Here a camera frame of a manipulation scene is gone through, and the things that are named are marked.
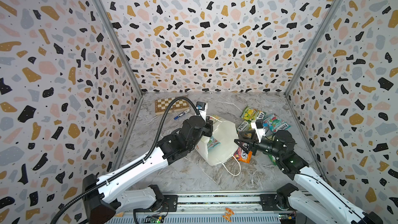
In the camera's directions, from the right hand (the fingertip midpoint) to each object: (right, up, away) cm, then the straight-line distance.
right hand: (239, 138), depth 70 cm
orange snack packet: (+5, -13, +17) cm, 23 cm away
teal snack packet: (-12, -6, +18) cm, 22 cm away
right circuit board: (+22, -37, +1) cm, 44 cm away
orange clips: (-5, -35, 0) cm, 35 cm away
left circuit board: (-39, -37, 0) cm, 53 cm away
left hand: (-13, +10, -1) cm, 16 cm away
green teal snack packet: (+29, +3, +30) cm, 42 cm away
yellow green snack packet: (+14, +9, +36) cm, 40 cm away
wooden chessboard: (-47, +15, +39) cm, 63 cm away
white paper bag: (-4, -1, +20) cm, 21 cm away
